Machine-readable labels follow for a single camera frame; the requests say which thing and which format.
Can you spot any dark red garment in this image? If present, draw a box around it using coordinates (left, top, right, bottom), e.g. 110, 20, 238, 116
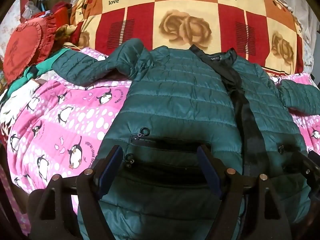
53, 2, 73, 28

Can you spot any clear plastic bag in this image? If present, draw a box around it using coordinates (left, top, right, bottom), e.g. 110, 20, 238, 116
23, 1, 43, 21

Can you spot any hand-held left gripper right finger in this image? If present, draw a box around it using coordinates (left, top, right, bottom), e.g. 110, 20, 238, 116
197, 145, 292, 240

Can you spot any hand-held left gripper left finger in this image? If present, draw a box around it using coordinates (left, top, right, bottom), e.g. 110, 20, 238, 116
28, 144, 124, 240

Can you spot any red ruffled heart cushion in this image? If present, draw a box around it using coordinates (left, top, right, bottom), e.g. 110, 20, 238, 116
2, 15, 62, 84

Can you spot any red rose patterned quilt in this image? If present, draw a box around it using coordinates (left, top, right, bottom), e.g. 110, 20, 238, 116
70, 0, 304, 77

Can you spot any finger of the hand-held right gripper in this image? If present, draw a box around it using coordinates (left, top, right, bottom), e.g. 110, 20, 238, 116
282, 150, 320, 198

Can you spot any white floral bedsheet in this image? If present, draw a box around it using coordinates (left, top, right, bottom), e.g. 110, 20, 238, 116
294, 0, 320, 80

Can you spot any green quilted puffer jacket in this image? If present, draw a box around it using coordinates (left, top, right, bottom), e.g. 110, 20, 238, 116
51, 38, 320, 240

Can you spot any green and white cloth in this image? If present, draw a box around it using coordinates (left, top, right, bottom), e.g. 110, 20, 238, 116
0, 47, 83, 130

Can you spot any pink penguin print blanket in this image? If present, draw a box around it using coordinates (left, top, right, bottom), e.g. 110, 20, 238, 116
0, 46, 320, 222

